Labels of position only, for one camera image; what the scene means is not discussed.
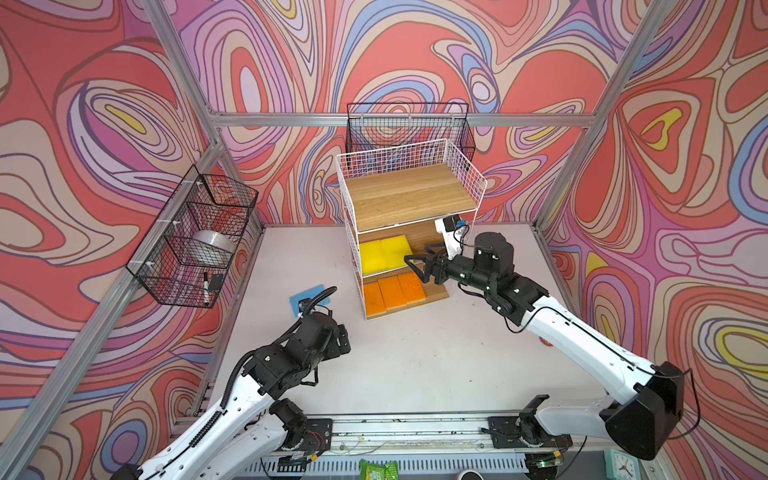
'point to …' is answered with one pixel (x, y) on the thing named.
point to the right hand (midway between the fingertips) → (418, 259)
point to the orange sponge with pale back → (374, 301)
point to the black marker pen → (206, 290)
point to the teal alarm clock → (621, 466)
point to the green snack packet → (389, 471)
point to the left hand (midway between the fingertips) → (338, 335)
